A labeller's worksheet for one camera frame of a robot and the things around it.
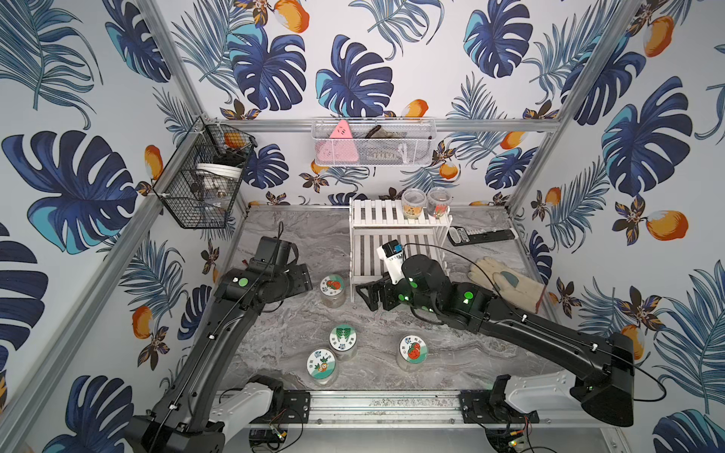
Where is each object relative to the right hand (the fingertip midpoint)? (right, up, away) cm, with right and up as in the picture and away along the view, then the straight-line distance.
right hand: (371, 278), depth 70 cm
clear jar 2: (+11, +20, +7) cm, 24 cm away
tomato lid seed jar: (-12, -6, +18) cm, 22 cm away
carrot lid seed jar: (-13, -23, +3) cm, 27 cm away
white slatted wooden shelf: (+1, +15, +10) cm, 18 cm away
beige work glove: (+50, -7, +27) cm, 57 cm away
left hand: (-19, 0, +3) cm, 19 cm away
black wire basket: (-53, +27, +18) cm, 62 cm away
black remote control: (+37, +11, +42) cm, 57 cm away
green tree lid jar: (-7, -18, +8) cm, 21 cm away
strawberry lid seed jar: (+11, -21, +6) cm, 24 cm away
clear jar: (+19, +21, +8) cm, 29 cm away
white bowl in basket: (-42, +29, +10) cm, 52 cm away
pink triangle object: (-10, +39, +20) cm, 44 cm away
